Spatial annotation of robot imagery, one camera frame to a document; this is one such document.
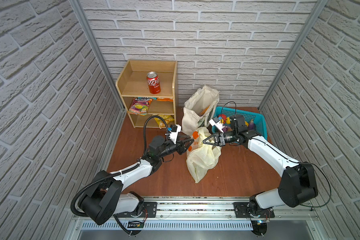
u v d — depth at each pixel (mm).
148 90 819
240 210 738
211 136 721
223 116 1101
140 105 928
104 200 412
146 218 711
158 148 621
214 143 710
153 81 757
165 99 994
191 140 725
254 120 1053
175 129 681
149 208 745
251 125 1027
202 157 715
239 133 652
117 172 467
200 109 1107
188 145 725
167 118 1066
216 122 707
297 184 426
